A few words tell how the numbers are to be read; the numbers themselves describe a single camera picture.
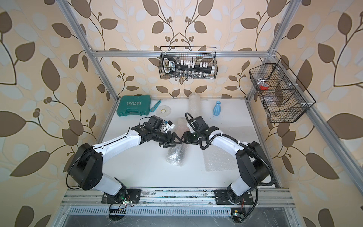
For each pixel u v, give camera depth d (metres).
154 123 0.68
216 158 0.87
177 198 0.75
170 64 0.84
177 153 0.80
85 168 0.44
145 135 0.63
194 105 1.07
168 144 0.73
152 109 1.13
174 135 0.75
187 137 0.77
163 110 1.14
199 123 0.69
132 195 0.74
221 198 0.73
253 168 0.44
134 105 1.12
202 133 0.68
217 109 1.03
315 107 0.60
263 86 0.81
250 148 0.46
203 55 0.91
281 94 0.77
